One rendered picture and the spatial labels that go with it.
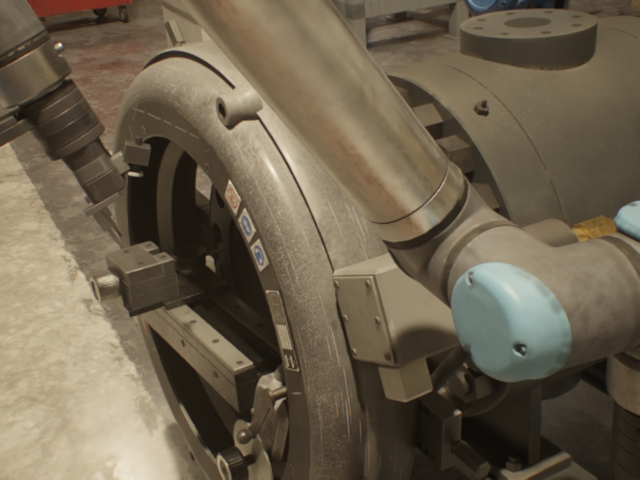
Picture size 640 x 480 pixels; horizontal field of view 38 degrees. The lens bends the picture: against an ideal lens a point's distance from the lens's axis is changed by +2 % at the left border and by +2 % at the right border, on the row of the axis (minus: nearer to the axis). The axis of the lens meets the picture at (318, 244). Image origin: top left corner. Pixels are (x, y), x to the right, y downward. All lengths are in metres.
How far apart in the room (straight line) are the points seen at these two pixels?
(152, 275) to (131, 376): 1.01
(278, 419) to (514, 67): 0.65
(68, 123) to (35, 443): 1.23
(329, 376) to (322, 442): 0.09
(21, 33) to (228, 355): 0.49
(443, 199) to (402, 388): 0.29
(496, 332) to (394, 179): 0.14
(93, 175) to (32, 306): 1.73
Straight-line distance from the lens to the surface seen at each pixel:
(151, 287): 1.42
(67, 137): 1.14
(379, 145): 0.71
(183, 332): 1.39
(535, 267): 0.70
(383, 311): 0.95
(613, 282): 0.72
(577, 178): 1.37
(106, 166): 1.15
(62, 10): 6.60
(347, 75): 0.69
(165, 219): 1.58
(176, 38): 1.54
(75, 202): 3.57
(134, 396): 2.33
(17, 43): 1.12
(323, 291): 1.04
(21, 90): 1.13
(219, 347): 1.30
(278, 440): 1.25
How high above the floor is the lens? 1.25
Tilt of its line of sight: 25 degrees down
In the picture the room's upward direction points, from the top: 4 degrees counter-clockwise
